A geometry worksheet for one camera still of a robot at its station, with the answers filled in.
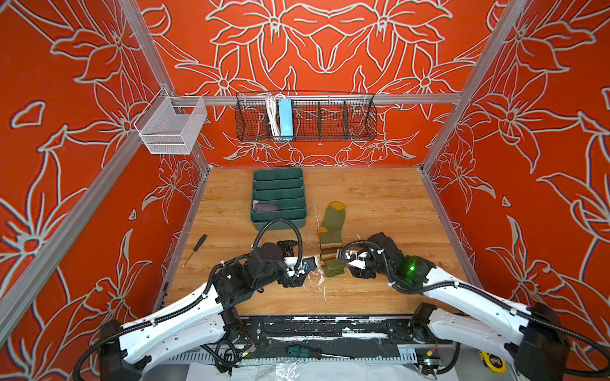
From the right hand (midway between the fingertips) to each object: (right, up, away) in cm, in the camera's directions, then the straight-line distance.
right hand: (349, 251), depth 80 cm
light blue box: (-22, +49, +10) cm, 55 cm away
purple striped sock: (-33, +14, +18) cm, 40 cm away
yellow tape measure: (+38, -28, -14) cm, 50 cm away
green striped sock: (-4, +2, +15) cm, 16 cm away
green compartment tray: (-24, +22, +25) cm, 41 cm away
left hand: (-16, +2, -9) cm, 18 cm away
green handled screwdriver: (-16, -26, -12) cm, 33 cm away
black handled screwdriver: (-59, -2, +12) cm, 60 cm away
